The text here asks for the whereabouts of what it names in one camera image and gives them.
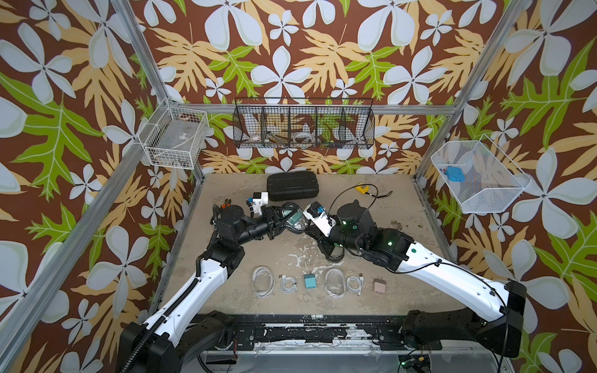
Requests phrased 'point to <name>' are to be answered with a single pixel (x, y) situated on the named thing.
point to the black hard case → (291, 185)
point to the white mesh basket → (481, 179)
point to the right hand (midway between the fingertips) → (305, 229)
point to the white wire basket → (175, 137)
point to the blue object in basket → (455, 174)
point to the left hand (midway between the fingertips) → (297, 210)
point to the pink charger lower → (379, 285)
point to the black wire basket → (300, 123)
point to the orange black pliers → (227, 203)
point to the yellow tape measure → (362, 189)
